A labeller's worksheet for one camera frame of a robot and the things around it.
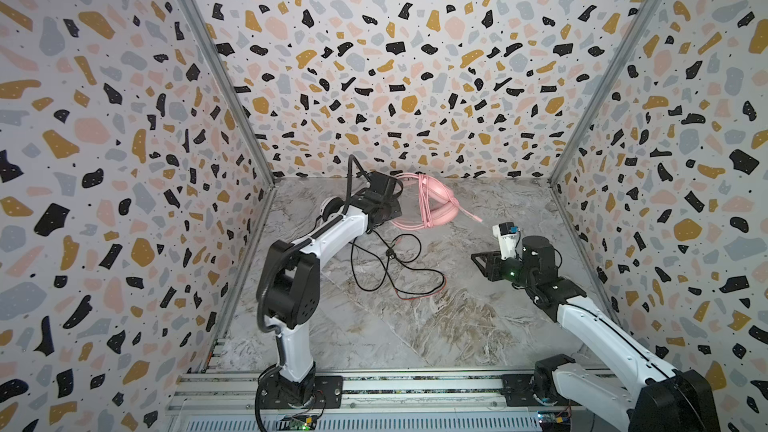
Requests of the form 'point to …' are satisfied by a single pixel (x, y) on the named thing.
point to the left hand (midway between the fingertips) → (396, 201)
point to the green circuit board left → (302, 423)
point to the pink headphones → (438, 204)
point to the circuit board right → (554, 421)
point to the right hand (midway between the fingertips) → (474, 250)
